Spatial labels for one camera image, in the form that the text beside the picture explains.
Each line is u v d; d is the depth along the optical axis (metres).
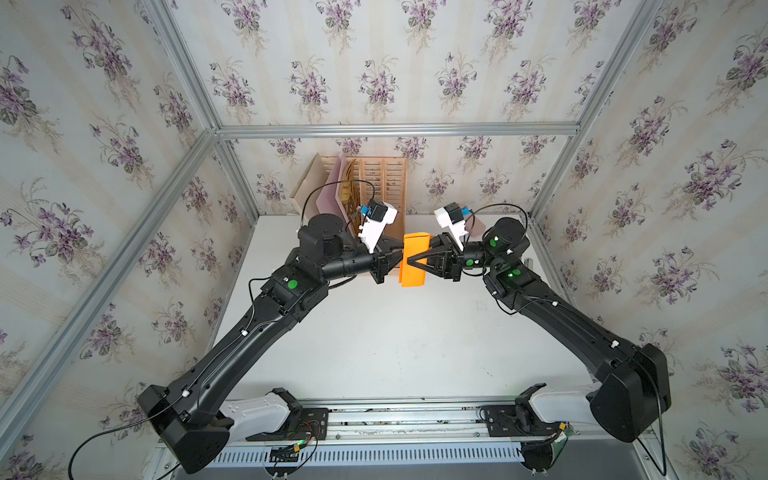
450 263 0.56
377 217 0.50
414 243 0.57
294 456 0.71
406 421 0.75
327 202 0.87
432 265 0.60
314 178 0.92
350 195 1.00
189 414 0.37
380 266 0.54
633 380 0.39
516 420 0.71
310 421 0.73
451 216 0.54
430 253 0.57
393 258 0.57
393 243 0.56
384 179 1.04
